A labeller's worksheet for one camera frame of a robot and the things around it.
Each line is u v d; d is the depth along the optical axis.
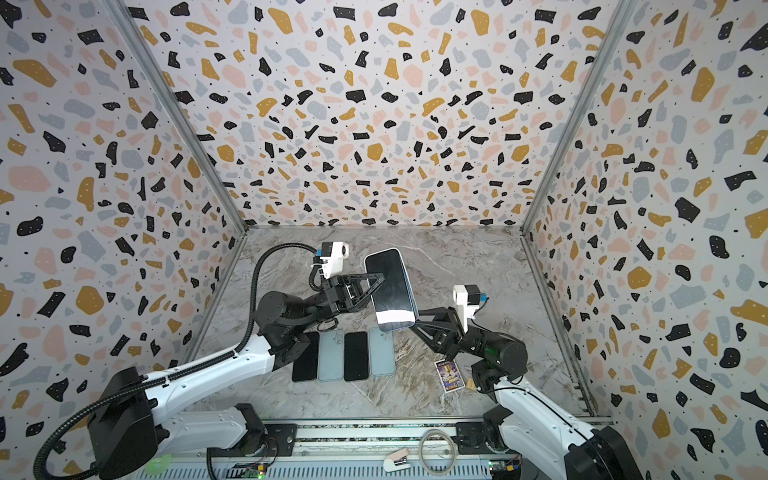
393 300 0.54
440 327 0.56
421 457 0.70
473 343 0.59
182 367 0.46
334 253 0.57
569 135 0.94
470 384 0.82
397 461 0.70
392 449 0.73
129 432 0.38
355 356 0.88
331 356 0.88
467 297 0.55
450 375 0.84
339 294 0.54
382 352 0.89
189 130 0.91
